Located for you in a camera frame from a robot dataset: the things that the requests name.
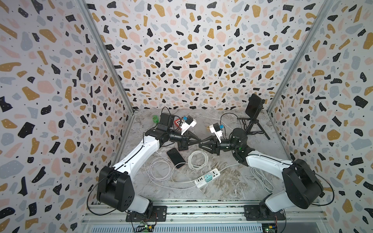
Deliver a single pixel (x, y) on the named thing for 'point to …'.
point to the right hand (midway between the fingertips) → (200, 147)
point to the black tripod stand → (251, 126)
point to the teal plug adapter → (208, 177)
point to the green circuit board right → (269, 227)
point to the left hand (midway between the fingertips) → (200, 141)
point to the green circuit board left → (147, 228)
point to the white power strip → (201, 181)
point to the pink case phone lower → (176, 158)
